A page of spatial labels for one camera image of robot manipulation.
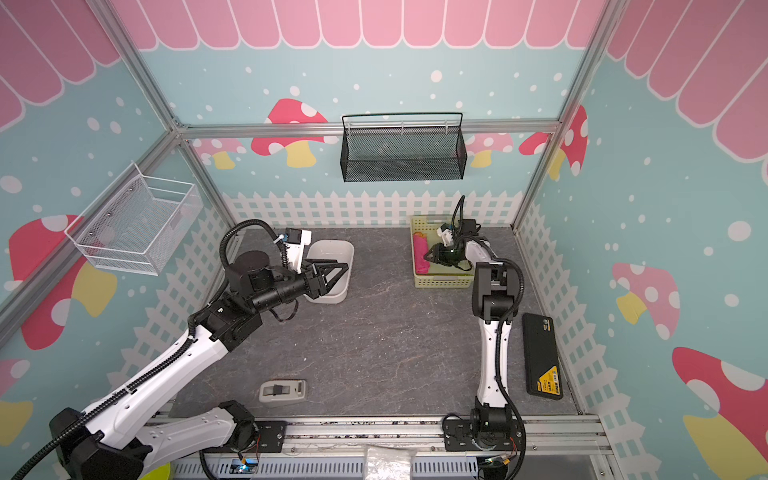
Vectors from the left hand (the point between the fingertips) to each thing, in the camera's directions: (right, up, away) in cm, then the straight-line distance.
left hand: (342, 271), depth 67 cm
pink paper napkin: (+22, +6, +42) cm, 48 cm away
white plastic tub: (-7, +5, +44) cm, 45 cm away
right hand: (+25, +4, +42) cm, 49 cm away
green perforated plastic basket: (+27, -3, +30) cm, 40 cm away
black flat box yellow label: (+56, -27, +22) cm, 66 cm away
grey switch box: (-20, -33, +12) cm, 40 cm away
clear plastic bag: (+10, -44, +1) cm, 45 cm away
